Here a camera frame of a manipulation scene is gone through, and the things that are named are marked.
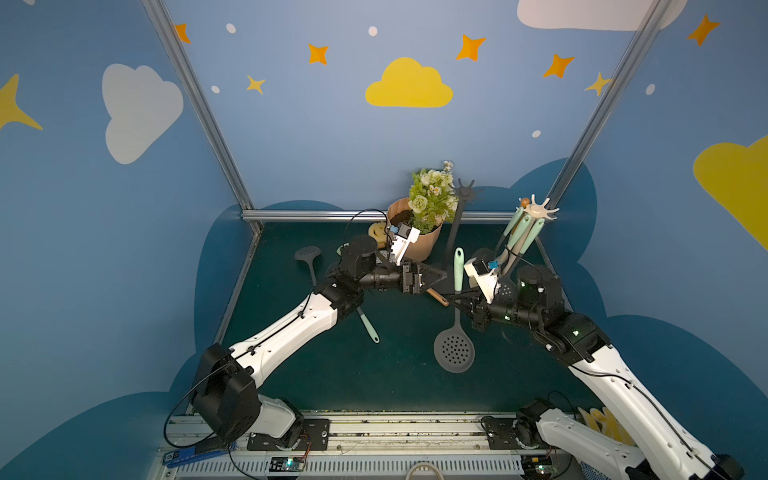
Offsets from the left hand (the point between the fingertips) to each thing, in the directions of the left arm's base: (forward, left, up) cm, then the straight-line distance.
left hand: (444, 276), depth 64 cm
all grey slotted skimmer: (+30, +41, -31) cm, 60 cm away
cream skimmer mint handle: (+14, -20, -2) cm, 24 cm away
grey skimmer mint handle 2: (+2, +17, -34) cm, 39 cm away
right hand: (-1, -4, -5) cm, 6 cm away
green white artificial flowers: (+36, -1, -8) cm, 37 cm away
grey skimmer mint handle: (-10, -4, -18) cm, 21 cm away
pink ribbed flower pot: (+43, +8, -21) cm, 49 cm away
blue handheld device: (-32, +61, -30) cm, 75 cm away
